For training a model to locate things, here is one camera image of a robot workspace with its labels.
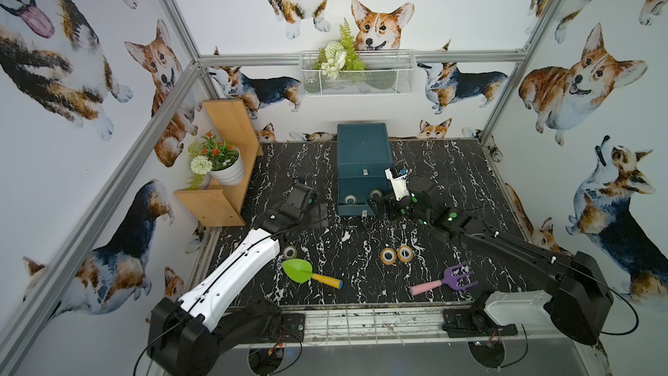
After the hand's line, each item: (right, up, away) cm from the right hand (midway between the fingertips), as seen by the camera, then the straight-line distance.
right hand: (385, 186), depth 79 cm
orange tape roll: (+2, -24, +9) cm, 26 cm away
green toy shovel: (-27, -28, +4) cm, 39 cm away
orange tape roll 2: (+8, -23, +9) cm, 26 cm away
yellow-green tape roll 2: (-11, -6, +13) cm, 18 cm away
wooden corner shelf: (-52, -6, +3) cm, 53 cm away
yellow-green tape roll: (-1, -4, +13) cm, 14 cm away
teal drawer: (-8, -2, +13) cm, 16 cm away
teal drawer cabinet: (-7, +10, +9) cm, 15 cm away
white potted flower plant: (-58, +9, +8) cm, 60 cm away
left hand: (-23, -7, +2) cm, 24 cm away
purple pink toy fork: (+21, -30, +4) cm, 37 cm away
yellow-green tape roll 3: (-31, -23, +9) cm, 40 cm away
